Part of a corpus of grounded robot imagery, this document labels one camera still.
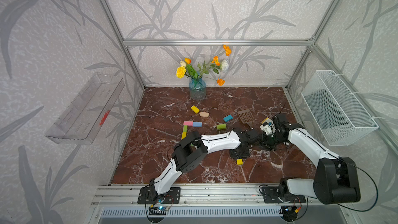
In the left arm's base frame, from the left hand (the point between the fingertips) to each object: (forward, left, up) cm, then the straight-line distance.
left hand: (243, 159), depth 84 cm
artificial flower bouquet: (+50, +34, +22) cm, 64 cm away
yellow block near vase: (+35, +29, -1) cm, 45 cm away
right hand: (+6, -6, +6) cm, 10 cm away
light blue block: (+23, +27, -1) cm, 35 cm away
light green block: (+21, +11, -2) cm, 24 cm away
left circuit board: (-23, +42, -3) cm, 48 cm away
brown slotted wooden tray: (+29, -6, -1) cm, 29 cm away
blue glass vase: (+44, +27, +9) cm, 52 cm away
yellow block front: (-2, +3, +1) cm, 3 cm away
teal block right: (+27, +6, -1) cm, 28 cm away
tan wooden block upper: (+31, +22, -2) cm, 38 cm away
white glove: (+16, -13, +14) cm, 24 cm away
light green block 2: (+19, +34, -1) cm, 39 cm away
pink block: (+23, +33, 0) cm, 40 cm away
